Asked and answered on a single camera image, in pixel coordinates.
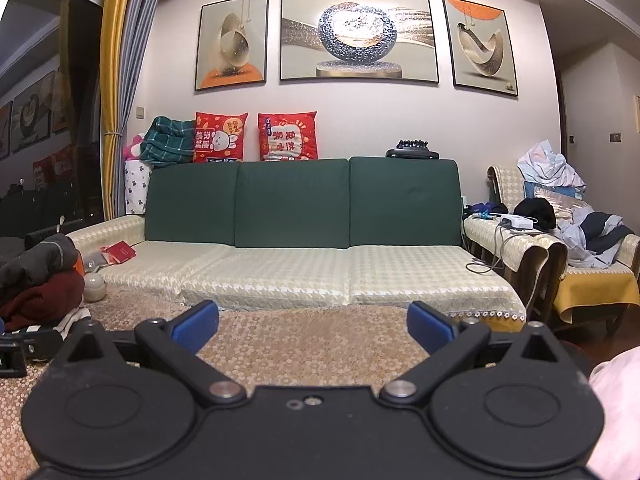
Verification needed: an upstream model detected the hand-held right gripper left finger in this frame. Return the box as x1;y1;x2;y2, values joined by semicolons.
54;301;249;407

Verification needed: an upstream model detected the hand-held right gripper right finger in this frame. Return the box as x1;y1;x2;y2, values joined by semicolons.
377;301;581;406

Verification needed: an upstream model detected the grey and navy clothes pile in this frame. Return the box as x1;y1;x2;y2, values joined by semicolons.
555;205;636;268

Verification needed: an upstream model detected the light blue clothes pile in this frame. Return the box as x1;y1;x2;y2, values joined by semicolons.
517;141;587;192

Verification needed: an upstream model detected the green white striped garment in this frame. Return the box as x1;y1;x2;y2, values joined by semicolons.
0;307;93;341

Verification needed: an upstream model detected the maroon garment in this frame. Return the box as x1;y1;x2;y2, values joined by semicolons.
0;271;86;332

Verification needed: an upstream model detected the cream round jar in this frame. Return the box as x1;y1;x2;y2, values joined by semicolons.
82;271;107;303

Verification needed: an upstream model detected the dark grey garment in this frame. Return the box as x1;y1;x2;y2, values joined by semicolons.
0;232;80;306

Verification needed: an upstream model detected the sofa with cream cover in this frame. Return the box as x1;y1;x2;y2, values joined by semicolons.
65;156;528;322

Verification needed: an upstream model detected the green sofa back cushion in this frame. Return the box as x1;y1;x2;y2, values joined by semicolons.
348;156;463;248
234;158;351;250
144;164;241;248

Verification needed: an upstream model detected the armchair with cream cover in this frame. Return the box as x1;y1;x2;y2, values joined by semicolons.
462;165;640;336

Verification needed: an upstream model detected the small blue object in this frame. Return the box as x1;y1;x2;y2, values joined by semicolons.
470;201;508;221

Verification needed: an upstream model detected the white power adapter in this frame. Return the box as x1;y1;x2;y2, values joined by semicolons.
492;214;536;231

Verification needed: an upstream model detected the white patterned pillow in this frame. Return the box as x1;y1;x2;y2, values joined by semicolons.
123;159;152;215

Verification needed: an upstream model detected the black garment on armchair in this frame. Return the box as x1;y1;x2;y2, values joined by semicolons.
513;197;557;231

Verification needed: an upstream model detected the yellow seat cloth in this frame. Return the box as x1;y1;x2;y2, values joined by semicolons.
552;260;640;326

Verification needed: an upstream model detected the black massager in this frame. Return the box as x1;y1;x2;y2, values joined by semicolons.
385;138;441;161

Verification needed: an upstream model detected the blue box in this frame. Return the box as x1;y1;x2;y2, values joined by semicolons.
523;180;586;203

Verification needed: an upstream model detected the green plaid blanket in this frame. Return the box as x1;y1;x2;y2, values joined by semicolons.
138;116;197;169

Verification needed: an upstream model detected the pink plush toy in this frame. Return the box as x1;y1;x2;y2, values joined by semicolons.
122;134;146;161

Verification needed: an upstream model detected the red rabbit print pillow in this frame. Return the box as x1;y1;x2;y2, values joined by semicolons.
192;111;249;164

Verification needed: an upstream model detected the person's pink clothing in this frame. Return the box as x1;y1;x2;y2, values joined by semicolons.
587;344;640;480

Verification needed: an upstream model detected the red lettered pillow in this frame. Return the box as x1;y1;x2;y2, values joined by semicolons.
257;111;319;162

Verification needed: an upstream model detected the glass balcony door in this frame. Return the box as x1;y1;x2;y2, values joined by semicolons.
0;0;108;241

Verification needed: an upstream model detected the yellow curtain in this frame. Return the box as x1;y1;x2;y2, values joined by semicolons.
100;0;138;223

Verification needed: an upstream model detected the framed painting with orange base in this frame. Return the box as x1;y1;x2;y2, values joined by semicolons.
194;0;270;92

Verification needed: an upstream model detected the framed painting with orange sun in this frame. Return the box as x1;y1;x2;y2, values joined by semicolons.
442;0;519;98

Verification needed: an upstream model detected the grey curtain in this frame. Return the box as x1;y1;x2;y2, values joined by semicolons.
112;0;168;216

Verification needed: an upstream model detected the grey cable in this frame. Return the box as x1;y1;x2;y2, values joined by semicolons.
465;220;521;275

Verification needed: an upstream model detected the large framed silver ring painting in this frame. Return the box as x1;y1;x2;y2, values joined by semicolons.
279;0;441;85

